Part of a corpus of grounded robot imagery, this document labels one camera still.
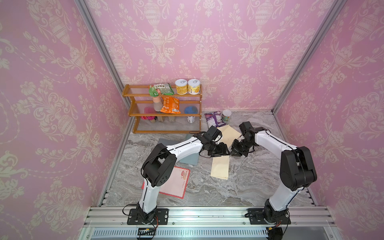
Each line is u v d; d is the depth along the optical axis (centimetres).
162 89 89
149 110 103
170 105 100
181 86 87
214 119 112
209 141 73
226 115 112
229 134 110
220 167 89
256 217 73
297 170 48
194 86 87
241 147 79
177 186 85
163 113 97
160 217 74
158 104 97
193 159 94
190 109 109
